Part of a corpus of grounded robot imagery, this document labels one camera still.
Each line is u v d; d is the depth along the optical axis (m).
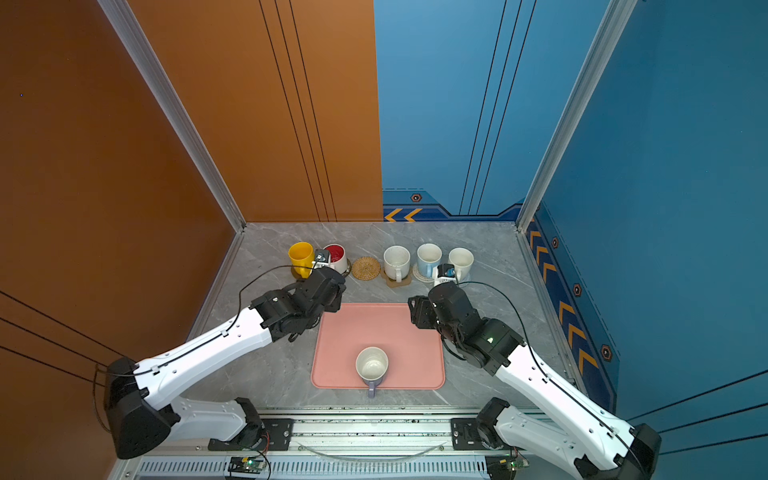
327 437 0.75
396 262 1.02
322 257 0.65
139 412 0.38
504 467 0.70
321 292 0.57
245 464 0.71
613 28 0.71
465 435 0.72
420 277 1.03
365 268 1.06
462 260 0.99
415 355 0.83
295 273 1.03
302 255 1.00
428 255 1.01
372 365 0.84
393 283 1.01
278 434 0.74
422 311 0.62
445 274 0.62
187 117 0.90
